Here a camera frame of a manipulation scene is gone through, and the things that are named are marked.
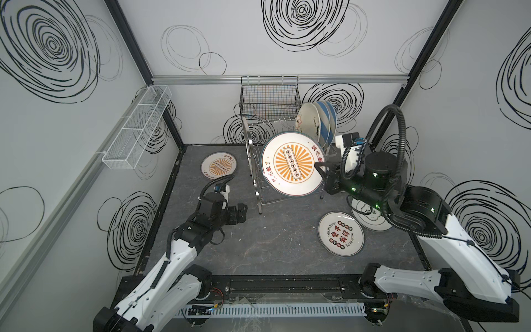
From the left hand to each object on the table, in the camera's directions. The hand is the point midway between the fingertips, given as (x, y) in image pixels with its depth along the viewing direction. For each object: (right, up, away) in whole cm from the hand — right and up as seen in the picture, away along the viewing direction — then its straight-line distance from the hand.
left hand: (239, 207), depth 79 cm
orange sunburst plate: (-16, +17, +33) cm, 40 cm away
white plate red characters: (+42, -13, +8) cm, 45 cm away
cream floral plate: (+27, +34, +2) cm, 44 cm away
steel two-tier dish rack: (+4, +35, +40) cm, 53 cm away
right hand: (+24, +17, -24) cm, 38 cm away
